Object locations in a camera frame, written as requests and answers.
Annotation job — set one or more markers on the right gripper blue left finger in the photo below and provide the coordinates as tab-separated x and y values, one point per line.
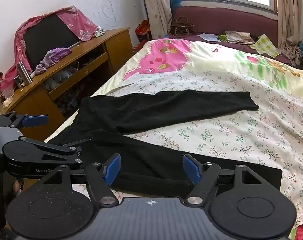
99	179

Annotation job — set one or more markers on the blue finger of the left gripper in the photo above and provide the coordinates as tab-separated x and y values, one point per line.
14	120
25	151

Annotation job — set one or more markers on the red bag on floor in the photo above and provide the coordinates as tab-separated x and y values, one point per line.
143	31

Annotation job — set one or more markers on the magazine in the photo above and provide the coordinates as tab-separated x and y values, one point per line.
239	37

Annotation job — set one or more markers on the pile of clothes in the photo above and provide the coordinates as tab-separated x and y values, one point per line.
299	51

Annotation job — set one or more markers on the black pants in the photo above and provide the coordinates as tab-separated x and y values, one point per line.
109	121

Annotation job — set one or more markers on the pink floral cover cloth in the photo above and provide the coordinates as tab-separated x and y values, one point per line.
71	16

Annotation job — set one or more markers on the right beige curtain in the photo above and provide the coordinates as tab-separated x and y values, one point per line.
289	23

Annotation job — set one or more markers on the steel thermos bottle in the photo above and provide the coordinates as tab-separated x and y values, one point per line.
24	73

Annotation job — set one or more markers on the green checkered cloth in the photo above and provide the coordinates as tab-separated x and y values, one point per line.
265	46

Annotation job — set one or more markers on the blue bag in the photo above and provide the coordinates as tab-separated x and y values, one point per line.
174	4

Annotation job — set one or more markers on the brown handbag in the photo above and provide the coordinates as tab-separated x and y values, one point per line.
181	27

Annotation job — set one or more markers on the floral bed quilt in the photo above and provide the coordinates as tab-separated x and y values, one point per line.
268	140

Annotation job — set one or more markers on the black television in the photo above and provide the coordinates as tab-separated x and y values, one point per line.
48	34

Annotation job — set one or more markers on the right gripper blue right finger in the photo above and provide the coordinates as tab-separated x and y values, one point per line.
203	177

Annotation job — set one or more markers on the white paper sheet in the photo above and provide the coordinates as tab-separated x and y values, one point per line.
209	37

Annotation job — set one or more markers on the wooden TV cabinet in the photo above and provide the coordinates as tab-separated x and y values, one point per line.
82	72

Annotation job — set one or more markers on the left beige curtain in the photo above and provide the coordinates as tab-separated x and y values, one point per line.
159	17

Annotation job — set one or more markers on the beige curtain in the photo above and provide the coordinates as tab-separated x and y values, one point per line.
159	17
289	23

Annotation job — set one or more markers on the purple cloth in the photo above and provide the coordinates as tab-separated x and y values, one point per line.
51	58

